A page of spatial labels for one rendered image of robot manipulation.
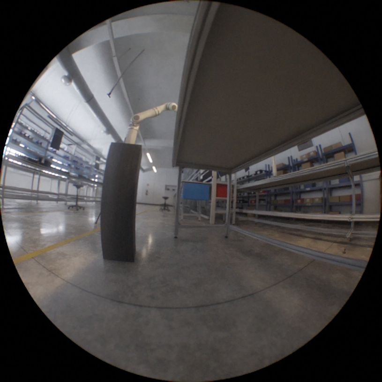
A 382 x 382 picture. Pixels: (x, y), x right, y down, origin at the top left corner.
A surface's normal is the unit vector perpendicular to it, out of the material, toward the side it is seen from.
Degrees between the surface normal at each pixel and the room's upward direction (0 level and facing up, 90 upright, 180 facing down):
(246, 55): 180
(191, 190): 90
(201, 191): 90
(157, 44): 180
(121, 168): 90
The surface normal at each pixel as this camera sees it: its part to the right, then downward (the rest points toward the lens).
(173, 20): -0.06, 0.99
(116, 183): 0.36, -0.07
